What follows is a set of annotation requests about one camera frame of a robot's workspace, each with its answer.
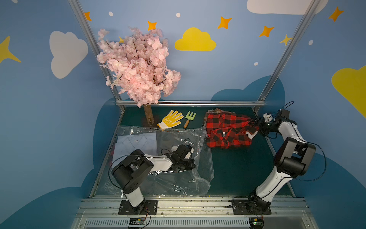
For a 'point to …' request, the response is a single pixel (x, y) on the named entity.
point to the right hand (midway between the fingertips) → (254, 124)
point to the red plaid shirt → (219, 112)
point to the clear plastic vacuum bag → (193, 182)
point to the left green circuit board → (137, 221)
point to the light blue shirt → (125, 144)
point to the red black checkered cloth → (227, 129)
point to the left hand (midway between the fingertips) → (196, 165)
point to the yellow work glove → (171, 120)
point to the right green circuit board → (256, 222)
